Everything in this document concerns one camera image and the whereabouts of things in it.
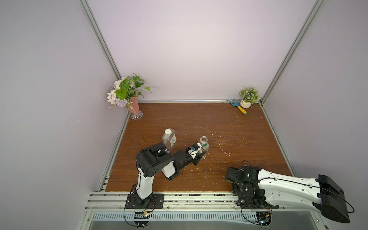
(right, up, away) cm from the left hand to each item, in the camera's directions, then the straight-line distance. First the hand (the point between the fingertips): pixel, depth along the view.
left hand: (204, 149), depth 85 cm
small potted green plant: (+37, +36, +21) cm, 56 cm away
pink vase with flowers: (-48, +34, -2) cm, 58 cm away
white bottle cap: (-22, +11, -2) cm, 25 cm away
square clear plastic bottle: (-22, +7, +3) cm, 23 cm away
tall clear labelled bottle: (-1, +7, -9) cm, 11 cm away
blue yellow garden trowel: (+31, +31, +35) cm, 56 cm away
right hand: (+15, -21, -9) cm, 27 cm away
